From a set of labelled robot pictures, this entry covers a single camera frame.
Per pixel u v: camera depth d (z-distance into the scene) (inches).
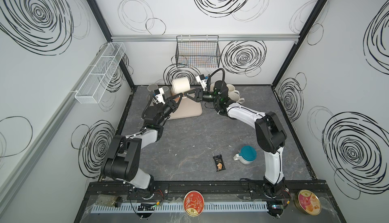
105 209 27.3
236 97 41.3
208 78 28.9
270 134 20.7
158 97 29.7
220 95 27.1
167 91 40.2
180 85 31.0
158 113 25.7
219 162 32.4
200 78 30.3
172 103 28.5
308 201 26.8
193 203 26.7
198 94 29.0
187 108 41.5
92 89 33.6
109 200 26.8
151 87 41.1
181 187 30.1
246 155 30.4
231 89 43.2
